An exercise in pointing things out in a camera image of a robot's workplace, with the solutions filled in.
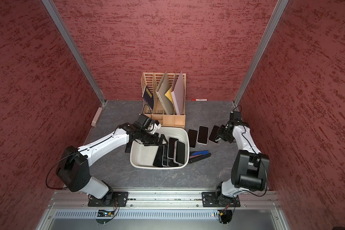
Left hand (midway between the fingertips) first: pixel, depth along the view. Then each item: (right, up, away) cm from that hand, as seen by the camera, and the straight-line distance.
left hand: (160, 146), depth 81 cm
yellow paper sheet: (+4, +31, +9) cm, 32 cm away
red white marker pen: (+30, +32, +45) cm, 62 cm away
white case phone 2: (+11, -8, +7) cm, 15 cm away
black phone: (+20, +3, +16) cm, 26 cm away
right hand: (+36, +4, +8) cm, 37 cm away
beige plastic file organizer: (-9, +45, +26) cm, 53 cm away
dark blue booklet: (-13, +32, +32) cm, 47 cm away
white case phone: (+28, +2, +17) cm, 32 cm away
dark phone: (+36, +4, +21) cm, 42 cm away
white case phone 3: (+6, -3, +9) cm, 11 cm away
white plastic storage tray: (-12, -9, +8) cm, 17 cm away
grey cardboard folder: (0, +36, +11) cm, 38 cm away
